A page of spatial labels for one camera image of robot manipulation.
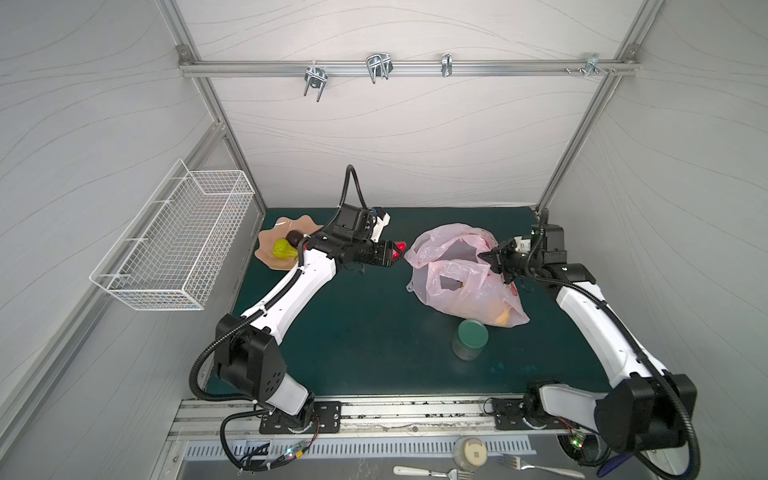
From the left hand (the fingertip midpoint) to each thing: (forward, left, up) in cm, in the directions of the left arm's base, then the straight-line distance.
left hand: (396, 248), depth 80 cm
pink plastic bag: (-7, -15, -3) cm, 16 cm away
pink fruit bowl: (+18, +47, -18) cm, 53 cm away
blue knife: (-44, -51, -22) cm, 71 cm away
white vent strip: (-44, +37, -23) cm, 62 cm away
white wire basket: (-10, +52, +8) cm, 54 cm away
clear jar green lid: (-20, -20, -12) cm, 31 cm away
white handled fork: (-47, -15, -23) cm, 55 cm away
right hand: (+1, -23, +1) cm, 23 cm away
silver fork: (-45, -29, -21) cm, 58 cm away
